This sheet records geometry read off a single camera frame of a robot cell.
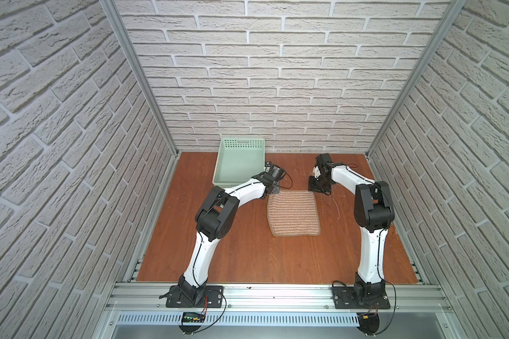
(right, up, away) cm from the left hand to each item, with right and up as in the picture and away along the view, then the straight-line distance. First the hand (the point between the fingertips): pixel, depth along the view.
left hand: (269, 179), depth 102 cm
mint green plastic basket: (-17, +11, +15) cm, 25 cm away
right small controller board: (+32, -47, -33) cm, 66 cm away
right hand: (+18, -4, +1) cm, 19 cm away
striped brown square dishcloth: (+11, -15, -7) cm, 20 cm away
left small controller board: (-29, -47, -30) cm, 63 cm away
